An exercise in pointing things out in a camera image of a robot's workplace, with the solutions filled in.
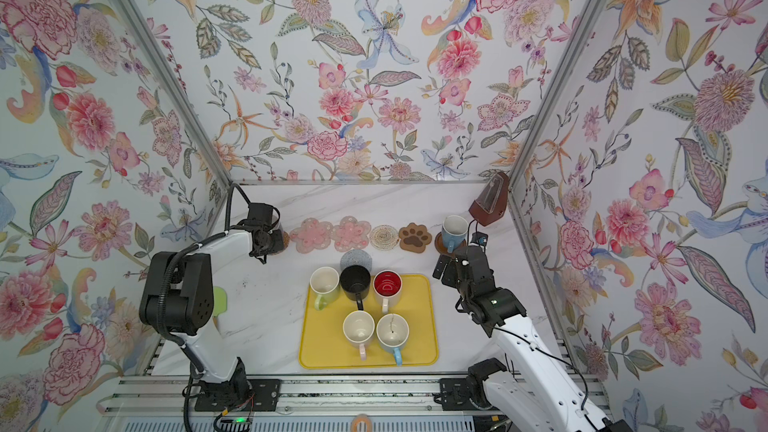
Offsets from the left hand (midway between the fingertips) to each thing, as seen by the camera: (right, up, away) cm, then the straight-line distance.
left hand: (279, 242), depth 99 cm
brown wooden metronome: (+71, +13, +4) cm, 72 cm away
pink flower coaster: (+23, +2, +7) cm, 24 cm away
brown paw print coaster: (+45, +1, +6) cm, 45 cm away
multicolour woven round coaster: (+34, +1, +5) cm, 35 cm away
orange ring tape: (+29, -39, -27) cm, 56 cm away
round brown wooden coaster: (+54, -2, +2) cm, 54 cm away
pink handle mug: (+27, -22, -15) cm, 39 cm away
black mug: (+26, -11, -10) cm, 30 cm away
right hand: (+53, -3, -18) cm, 56 cm away
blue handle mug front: (+37, -24, -15) cm, 46 cm away
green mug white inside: (+17, -11, -10) cm, 22 cm away
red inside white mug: (+35, -12, -8) cm, 38 cm away
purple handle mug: (+3, +1, -11) cm, 12 cm away
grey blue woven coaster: (+25, -5, +1) cm, 26 cm away
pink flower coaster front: (+9, +2, +5) cm, 11 cm away
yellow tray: (+18, -26, -16) cm, 36 cm away
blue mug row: (+57, +4, -2) cm, 57 cm away
